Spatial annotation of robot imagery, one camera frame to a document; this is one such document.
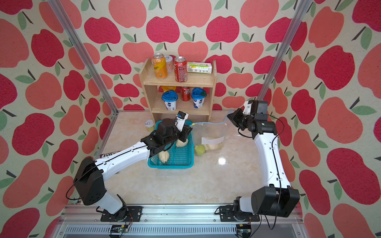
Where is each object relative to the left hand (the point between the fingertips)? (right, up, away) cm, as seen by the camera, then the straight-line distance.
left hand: (192, 129), depth 78 cm
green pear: (+5, -13, +15) cm, 21 cm away
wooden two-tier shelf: (-23, +22, +8) cm, 33 cm away
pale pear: (-17, -17, +11) cm, 26 cm away
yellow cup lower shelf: (-16, +26, +14) cm, 33 cm away
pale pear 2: (+14, -11, +11) cm, 21 cm away
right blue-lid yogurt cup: (+4, +21, +11) cm, 24 cm away
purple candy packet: (-56, -17, +15) cm, 60 cm away
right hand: (+19, +6, -2) cm, 20 cm away
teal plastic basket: (-7, -19, +18) cm, 27 cm away
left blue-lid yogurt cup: (-13, +19, +10) cm, 25 cm away
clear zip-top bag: (+11, -6, +8) cm, 15 cm away
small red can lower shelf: (-4, +22, +15) cm, 27 cm away
